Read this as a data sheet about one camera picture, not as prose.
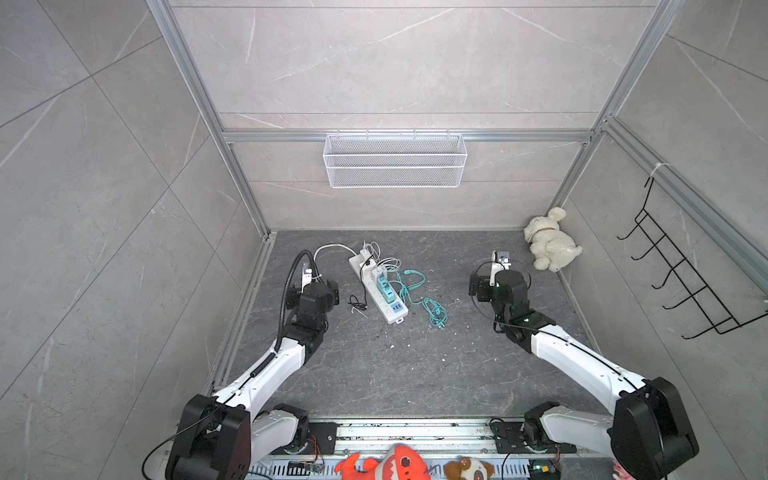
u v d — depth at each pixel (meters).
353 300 0.99
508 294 0.62
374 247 1.10
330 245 1.13
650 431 0.39
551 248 1.01
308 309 0.64
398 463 0.64
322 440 0.73
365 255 1.01
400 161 1.01
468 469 0.67
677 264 0.67
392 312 0.94
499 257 0.71
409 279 1.06
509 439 0.73
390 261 0.96
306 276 0.72
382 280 0.95
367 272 0.98
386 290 0.94
